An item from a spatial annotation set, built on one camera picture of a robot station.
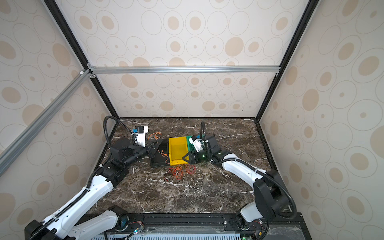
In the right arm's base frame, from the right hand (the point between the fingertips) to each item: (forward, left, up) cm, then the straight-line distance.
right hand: (186, 157), depth 82 cm
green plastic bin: (+2, -3, +8) cm, 9 cm away
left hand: (+1, +9, +16) cm, 19 cm away
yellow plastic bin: (+10, +6, -6) cm, 14 cm away
